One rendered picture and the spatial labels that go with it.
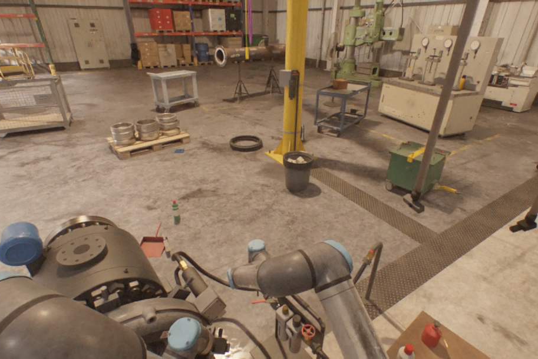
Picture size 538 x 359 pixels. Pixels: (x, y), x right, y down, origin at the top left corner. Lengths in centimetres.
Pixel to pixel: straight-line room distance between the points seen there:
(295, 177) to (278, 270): 282
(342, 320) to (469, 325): 194
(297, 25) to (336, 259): 360
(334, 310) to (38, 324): 65
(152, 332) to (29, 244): 79
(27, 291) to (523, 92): 959
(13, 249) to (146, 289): 62
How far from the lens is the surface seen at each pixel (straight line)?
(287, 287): 84
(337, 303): 86
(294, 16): 418
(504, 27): 1135
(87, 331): 46
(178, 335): 98
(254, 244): 148
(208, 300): 140
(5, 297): 51
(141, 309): 126
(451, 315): 272
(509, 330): 285
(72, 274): 165
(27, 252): 179
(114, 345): 46
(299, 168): 351
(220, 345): 115
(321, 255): 85
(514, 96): 967
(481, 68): 669
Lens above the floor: 190
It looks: 29 degrees down
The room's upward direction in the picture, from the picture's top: straight up
